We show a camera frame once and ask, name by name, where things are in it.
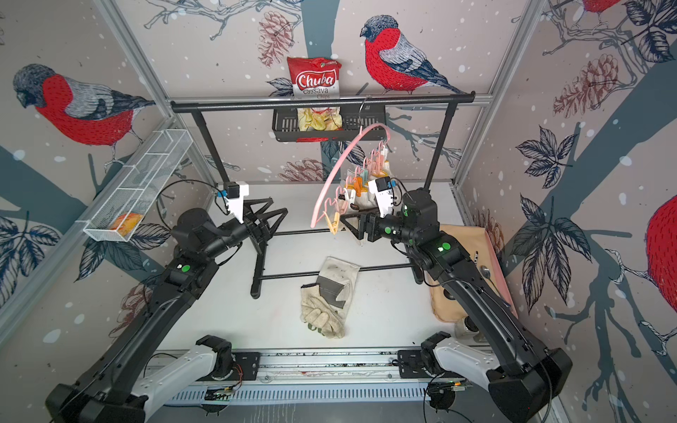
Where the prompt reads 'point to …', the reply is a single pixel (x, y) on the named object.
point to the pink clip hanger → (369, 149)
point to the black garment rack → (435, 178)
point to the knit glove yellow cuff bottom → (367, 200)
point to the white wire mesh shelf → (122, 206)
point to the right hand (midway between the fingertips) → (349, 215)
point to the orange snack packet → (127, 223)
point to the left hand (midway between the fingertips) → (281, 202)
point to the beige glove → (323, 304)
